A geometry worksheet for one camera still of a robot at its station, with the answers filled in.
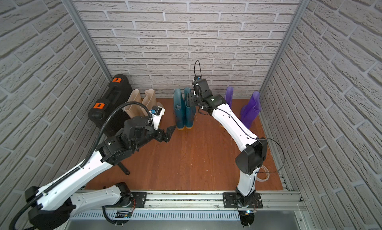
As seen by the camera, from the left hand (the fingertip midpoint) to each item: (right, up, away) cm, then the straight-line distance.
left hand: (169, 120), depth 66 cm
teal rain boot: (+3, +5, +12) cm, 13 cm away
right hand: (+12, +13, +14) cm, 23 cm away
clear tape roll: (+51, -31, +13) cm, 61 cm away
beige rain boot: (-16, +11, +22) cm, 30 cm away
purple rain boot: (+44, +5, +16) cm, 47 cm away
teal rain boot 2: (+8, +4, +18) cm, 21 cm away
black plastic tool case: (-38, +5, +11) cm, 40 cm away
